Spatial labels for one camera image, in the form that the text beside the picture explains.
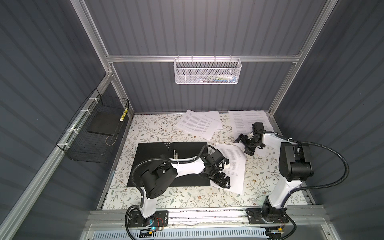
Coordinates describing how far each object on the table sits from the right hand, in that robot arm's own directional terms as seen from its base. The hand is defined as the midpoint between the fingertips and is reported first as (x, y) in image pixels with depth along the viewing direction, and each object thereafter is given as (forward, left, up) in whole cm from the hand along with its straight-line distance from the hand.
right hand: (240, 146), depth 98 cm
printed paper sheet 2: (+24, -6, -2) cm, 25 cm away
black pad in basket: (-2, +77, +27) cm, 81 cm away
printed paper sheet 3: (+24, +34, -2) cm, 41 cm away
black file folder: (-3, +45, +1) cm, 45 cm away
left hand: (-24, +14, 0) cm, 28 cm away
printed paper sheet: (-17, +6, -2) cm, 18 cm away
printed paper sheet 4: (+25, +18, -2) cm, 31 cm away
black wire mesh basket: (-11, +81, +27) cm, 86 cm away
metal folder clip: (-8, +43, +1) cm, 44 cm away
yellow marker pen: (+4, +69, +27) cm, 74 cm away
